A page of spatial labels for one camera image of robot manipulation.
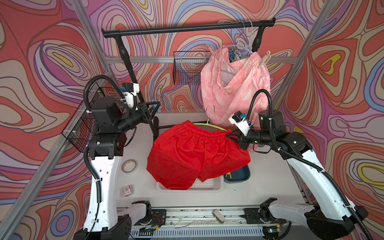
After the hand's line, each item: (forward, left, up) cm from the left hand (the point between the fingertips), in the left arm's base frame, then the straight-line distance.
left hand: (160, 104), depth 57 cm
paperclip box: (-18, +22, -46) cm, 54 cm away
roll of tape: (-3, +26, -47) cm, 54 cm away
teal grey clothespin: (+23, +10, -17) cm, 31 cm away
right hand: (-5, -29, -15) cm, 33 cm away
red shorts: (-12, -10, -14) cm, 21 cm away
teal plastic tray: (-9, -40, -47) cm, 62 cm away
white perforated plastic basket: (-14, -25, -47) cm, 55 cm away
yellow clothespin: (-9, -34, -46) cm, 58 cm away
